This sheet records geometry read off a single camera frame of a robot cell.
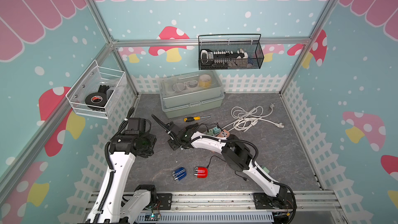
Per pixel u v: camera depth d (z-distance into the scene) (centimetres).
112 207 38
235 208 74
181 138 73
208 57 89
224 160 58
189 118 102
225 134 95
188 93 92
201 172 81
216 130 92
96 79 82
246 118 103
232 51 92
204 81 103
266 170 83
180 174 80
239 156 58
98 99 71
